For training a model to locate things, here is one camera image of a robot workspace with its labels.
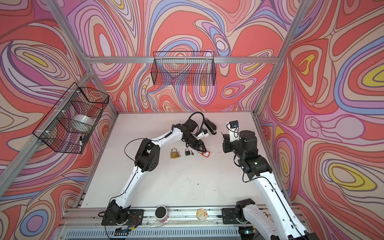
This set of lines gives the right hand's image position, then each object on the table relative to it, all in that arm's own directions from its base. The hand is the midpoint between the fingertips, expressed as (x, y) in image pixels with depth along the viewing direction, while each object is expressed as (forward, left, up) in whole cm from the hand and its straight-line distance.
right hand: (225, 138), depth 75 cm
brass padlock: (+4, +29, -22) cm, 37 cm away
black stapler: (+27, +3, -22) cm, 34 cm away
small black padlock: (+6, +21, -23) cm, 31 cm away
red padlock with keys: (+3, +9, -21) cm, 23 cm away
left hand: (+6, +8, -20) cm, 23 cm away
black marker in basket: (-2, +72, +2) cm, 72 cm away
